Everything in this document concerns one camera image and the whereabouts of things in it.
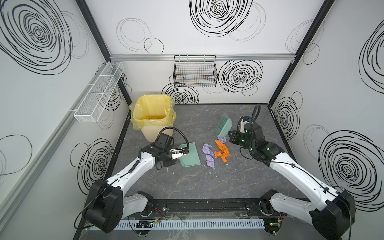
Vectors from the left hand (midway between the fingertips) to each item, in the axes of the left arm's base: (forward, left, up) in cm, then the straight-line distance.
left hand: (174, 154), depth 86 cm
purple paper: (+3, -21, -6) cm, 22 cm away
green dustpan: (0, -10, -5) cm, 11 cm away
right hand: (+6, -28, +14) cm, 32 cm away
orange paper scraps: (+4, -31, -6) cm, 32 cm away
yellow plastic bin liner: (+28, +18, +7) cm, 34 cm away
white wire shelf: (+19, +50, +16) cm, 56 cm away
